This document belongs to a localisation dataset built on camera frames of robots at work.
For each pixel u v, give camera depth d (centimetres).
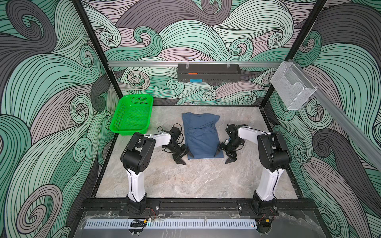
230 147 81
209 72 94
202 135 101
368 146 51
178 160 85
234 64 93
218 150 85
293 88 78
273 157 52
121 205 73
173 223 70
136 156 51
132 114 115
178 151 81
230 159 83
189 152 86
